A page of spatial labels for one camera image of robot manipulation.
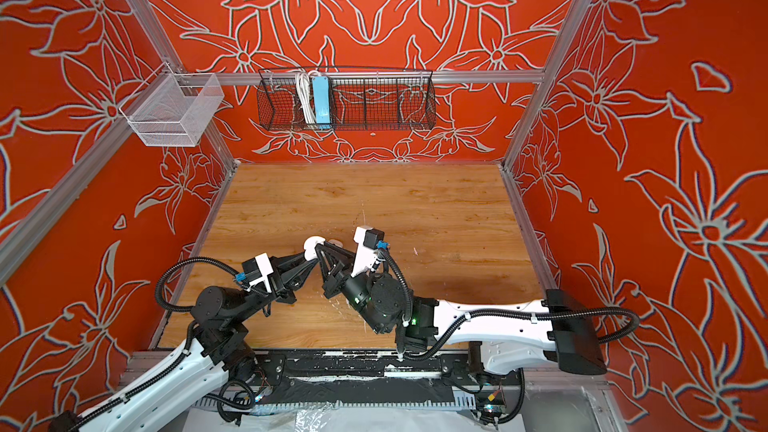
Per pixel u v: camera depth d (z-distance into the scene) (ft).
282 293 1.85
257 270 1.67
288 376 2.39
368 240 1.70
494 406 2.25
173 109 3.03
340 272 1.65
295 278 1.89
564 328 1.46
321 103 2.94
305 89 2.89
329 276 1.76
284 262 1.91
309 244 1.93
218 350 1.81
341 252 1.86
